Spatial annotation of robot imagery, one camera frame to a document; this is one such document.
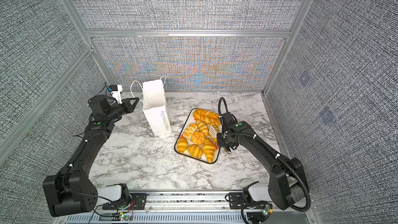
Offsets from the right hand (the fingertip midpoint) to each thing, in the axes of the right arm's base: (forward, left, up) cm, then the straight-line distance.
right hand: (221, 142), depth 84 cm
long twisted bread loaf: (+21, +7, -5) cm, 23 cm away
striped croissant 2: (+1, +22, -5) cm, 23 cm away
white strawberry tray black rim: (-6, +11, -8) cm, 14 cm away
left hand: (+14, +43, +20) cm, 49 cm away
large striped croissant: (-1, +7, -4) cm, 8 cm away
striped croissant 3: (-3, +14, -4) cm, 15 cm away
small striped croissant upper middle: (+13, +10, -6) cm, 18 cm away
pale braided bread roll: (+10, +18, -4) cm, 21 cm away
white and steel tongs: (+8, +4, -1) cm, 9 cm away
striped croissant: (+11, +2, -2) cm, 11 cm away
